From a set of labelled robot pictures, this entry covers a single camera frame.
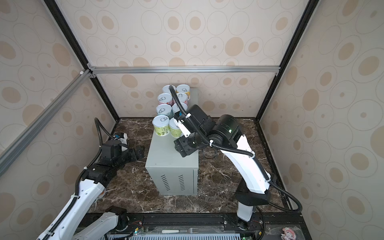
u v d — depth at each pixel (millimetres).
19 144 541
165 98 740
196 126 381
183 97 751
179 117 491
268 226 729
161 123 638
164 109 686
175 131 624
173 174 621
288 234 686
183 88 792
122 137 659
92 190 465
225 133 341
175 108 700
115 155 558
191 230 712
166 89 795
